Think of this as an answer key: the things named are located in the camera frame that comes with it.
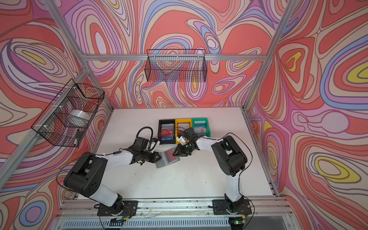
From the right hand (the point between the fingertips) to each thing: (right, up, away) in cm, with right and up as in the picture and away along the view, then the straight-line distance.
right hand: (176, 158), depth 91 cm
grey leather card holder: (-6, 0, 0) cm, 6 cm away
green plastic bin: (+18, +20, +14) cm, 30 cm away
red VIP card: (-7, +15, +11) cm, 20 cm away
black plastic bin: (-4, +24, +12) cm, 27 cm away
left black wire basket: (-53, +25, -20) cm, 62 cm away
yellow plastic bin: (+3, +21, +12) cm, 24 cm away
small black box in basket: (-49, +17, -18) cm, 55 cm away
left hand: (-9, 0, 0) cm, 9 cm away
